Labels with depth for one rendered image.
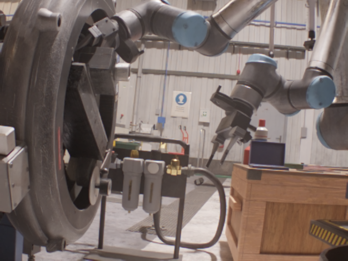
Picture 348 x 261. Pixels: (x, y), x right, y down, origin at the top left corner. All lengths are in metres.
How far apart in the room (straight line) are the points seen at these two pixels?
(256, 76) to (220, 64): 10.82
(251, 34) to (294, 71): 1.57
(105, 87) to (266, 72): 0.48
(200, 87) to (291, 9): 3.44
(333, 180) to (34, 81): 1.35
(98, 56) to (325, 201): 1.18
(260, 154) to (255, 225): 0.36
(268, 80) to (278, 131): 10.49
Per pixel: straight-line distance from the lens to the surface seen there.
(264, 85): 1.27
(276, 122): 11.77
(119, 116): 7.73
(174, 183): 1.99
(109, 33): 1.07
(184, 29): 1.09
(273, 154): 1.99
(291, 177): 1.81
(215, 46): 1.23
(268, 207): 1.82
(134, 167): 1.92
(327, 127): 1.54
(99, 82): 1.04
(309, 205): 1.86
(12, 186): 0.78
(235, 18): 1.20
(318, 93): 1.21
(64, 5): 0.93
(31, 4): 0.92
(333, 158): 12.04
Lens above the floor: 0.52
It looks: 5 degrees up
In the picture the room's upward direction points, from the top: 6 degrees clockwise
